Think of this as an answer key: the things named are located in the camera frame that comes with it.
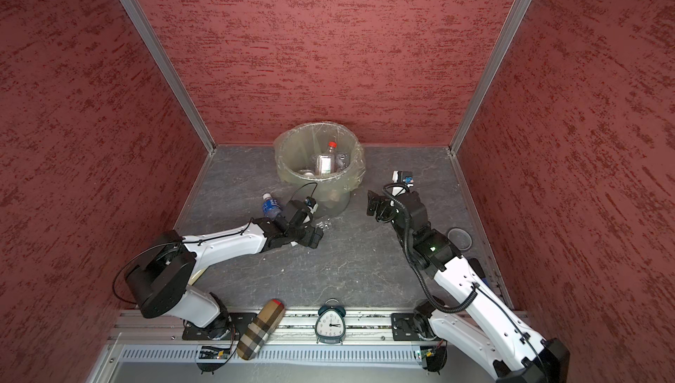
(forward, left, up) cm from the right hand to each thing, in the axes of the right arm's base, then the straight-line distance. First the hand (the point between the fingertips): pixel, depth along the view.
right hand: (380, 197), depth 75 cm
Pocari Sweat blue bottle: (+1, +18, -17) cm, 25 cm away
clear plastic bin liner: (+26, +19, -8) cm, 33 cm away
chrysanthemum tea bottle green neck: (+9, +22, +1) cm, 24 cm away
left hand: (-1, +23, -20) cm, 30 cm away
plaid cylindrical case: (-29, +35, -20) cm, 50 cm away
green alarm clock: (-29, +15, -20) cm, 38 cm away
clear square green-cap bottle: (+15, +17, -2) cm, 22 cm away
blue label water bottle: (+9, +38, -19) cm, 43 cm away
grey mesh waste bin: (+22, +16, -5) cm, 28 cm away
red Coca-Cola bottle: (+26, +15, -4) cm, 31 cm away
